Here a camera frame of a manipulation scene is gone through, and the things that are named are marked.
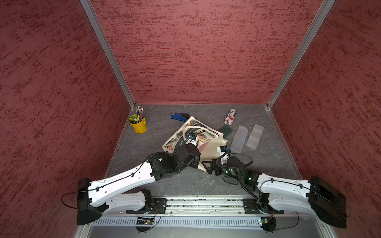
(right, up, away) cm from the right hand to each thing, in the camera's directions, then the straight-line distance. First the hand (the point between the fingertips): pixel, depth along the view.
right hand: (206, 165), depth 79 cm
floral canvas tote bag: (+2, +15, -5) cm, 16 cm away
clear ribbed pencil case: (+24, +11, +21) cm, 34 cm away
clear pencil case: (+37, +13, +24) cm, 46 cm away
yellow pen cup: (-45, +24, +19) cm, 55 cm away
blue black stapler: (-18, +27, +29) cm, 44 cm away
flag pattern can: (+21, +27, +31) cm, 46 cm away
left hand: (-6, +8, -8) cm, 13 cm away
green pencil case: (+17, +17, +26) cm, 36 cm away
